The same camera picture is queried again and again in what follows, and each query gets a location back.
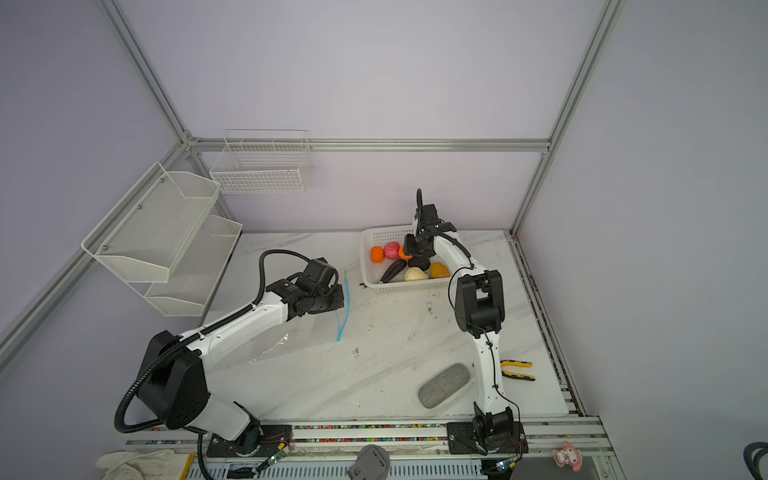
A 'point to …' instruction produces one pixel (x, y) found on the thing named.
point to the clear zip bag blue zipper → (309, 332)
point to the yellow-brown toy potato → (439, 270)
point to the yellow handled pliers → (516, 363)
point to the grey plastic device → (373, 463)
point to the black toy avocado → (419, 261)
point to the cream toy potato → (415, 273)
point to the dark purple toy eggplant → (394, 268)
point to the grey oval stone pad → (443, 385)
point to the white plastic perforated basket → (370, 270)
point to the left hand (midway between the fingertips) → (338, 300)
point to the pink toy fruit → (391, 250)
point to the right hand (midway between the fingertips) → (407, 246)
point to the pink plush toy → (568, 455)
